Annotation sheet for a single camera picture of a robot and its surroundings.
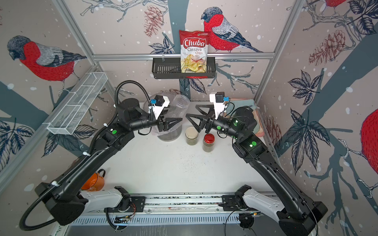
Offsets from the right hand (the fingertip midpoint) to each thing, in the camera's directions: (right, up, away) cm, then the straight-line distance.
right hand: (192, 111), depth 55 cm
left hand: (-5, 0, +5) cm, 7 cm away
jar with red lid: (+9, -18, +28) cm, 34 cm away
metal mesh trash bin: (-12, -16, +40) cm, 45 cm away
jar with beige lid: (-1, -14, +34) cm, 36 cm away
